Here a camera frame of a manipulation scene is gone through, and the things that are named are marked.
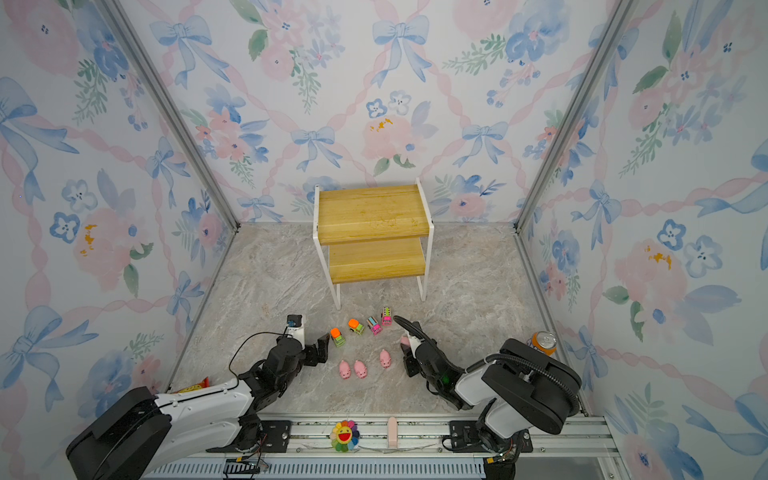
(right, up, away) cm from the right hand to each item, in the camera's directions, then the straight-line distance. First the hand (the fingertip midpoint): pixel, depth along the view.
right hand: (405, 343), depth 90 cm
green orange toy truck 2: (-15, +5, 0) cm, 16 cm away
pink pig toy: (0, +1, -2) cm, 2 cm away
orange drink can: (+36, +4, -12) cm, 38 cm away
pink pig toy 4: (-17, -5, -7) cm, 19 cm away
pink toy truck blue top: (-9, +5, 0) cm, 11 cm away
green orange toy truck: (-20, +3, -2) cm, 21 cm away
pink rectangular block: (-4, -17, -17) cm, 24 cm away
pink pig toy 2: (-6, -3, -5) cm, 8 cm away
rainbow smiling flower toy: (-16, -18, -17) cm, 29 cm away
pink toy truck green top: (-5, +7, +2) cm, 9 cm away
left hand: (-26, +4, -3) cm, 26 cm away
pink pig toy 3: (-13, -5, -6) cm, 15 cm away
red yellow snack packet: (-55, -8, -8) cm, 56 cm away
